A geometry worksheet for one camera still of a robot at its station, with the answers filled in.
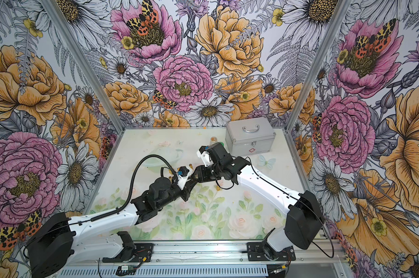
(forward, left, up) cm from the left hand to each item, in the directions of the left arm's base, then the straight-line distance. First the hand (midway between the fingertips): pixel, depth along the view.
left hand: (195, 182), depth 80 cm
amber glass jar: (+32, -8, -6) cm, 33 cm away
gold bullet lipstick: (+15, +4, -10) cm, 18 cm away
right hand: (-1, -1, +4) cm, 4 cm away
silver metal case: (+30, -30, -3) cm, 43 cm away
